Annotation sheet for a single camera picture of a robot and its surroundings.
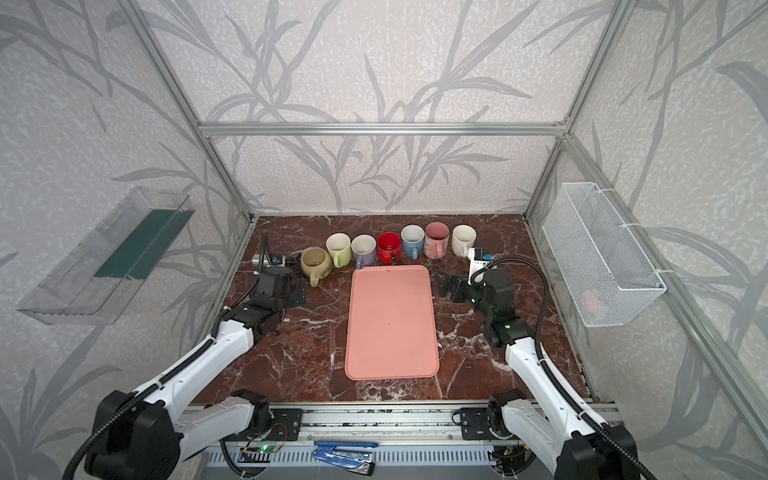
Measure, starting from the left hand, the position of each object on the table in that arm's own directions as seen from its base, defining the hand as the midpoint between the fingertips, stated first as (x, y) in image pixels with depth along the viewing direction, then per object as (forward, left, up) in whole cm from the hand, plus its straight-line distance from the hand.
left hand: (288, 275), depth 85 cm
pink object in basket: (-11, -80, +7) cm, 82 cm away
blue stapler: (-42, -22, -11) cm, 49 cm away
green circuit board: (-41, 0, -14) cm, 43 cm away
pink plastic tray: (-11, -30, -13) cm, 35 cm away
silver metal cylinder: (-4, -2, +13) cm, 14 cm away
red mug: (+19, -28, -12) cm, 36 cm away
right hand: (0, -46, +6) cm, 46 cm away
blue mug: (+18, -36, -6) cm, 41 cm away
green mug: (+16, -11, -8) cm, 21 cm away
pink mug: (+17, -44, -4) cm, 48 cm away
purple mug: (+18, -19, -12) cm, 29 cm away
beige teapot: (+12, -3, -12) cm, 17 cm away
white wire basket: (-14, -75, +22) cm, 79 cm away
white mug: (+19, -54, -6) cm, 58 cm away
